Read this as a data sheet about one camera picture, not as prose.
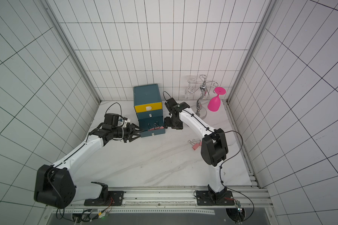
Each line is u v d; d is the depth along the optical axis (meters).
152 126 1.01
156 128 1.00
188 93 1.04
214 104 0.95
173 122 0.74
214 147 0.49
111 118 0.65
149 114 0.97
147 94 0.95
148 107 0.90
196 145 0.94
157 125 1.01
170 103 0.72
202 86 0.90
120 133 0.69
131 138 0.75
